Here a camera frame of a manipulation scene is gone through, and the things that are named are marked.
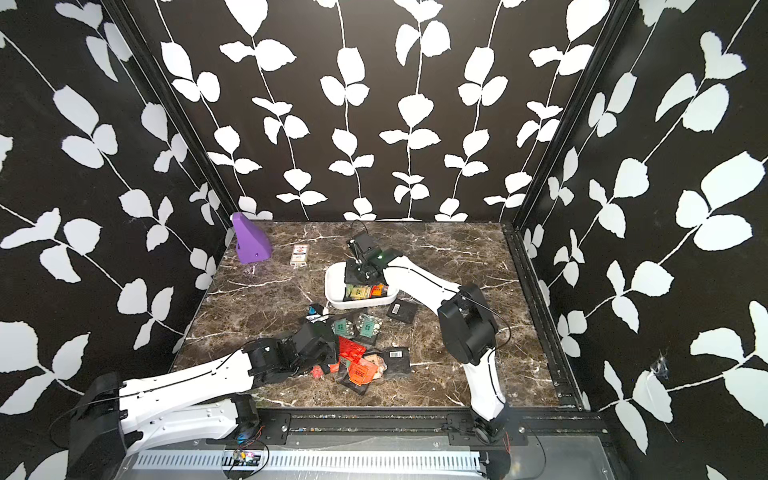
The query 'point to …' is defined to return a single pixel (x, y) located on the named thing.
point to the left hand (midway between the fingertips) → (345, 341)
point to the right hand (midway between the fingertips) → (346, 271)
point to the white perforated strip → (327, 461)
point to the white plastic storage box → (334, 290)
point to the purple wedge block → (251, 245)
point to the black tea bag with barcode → (403, 308)
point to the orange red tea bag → (362, 371)
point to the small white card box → (299, 255)
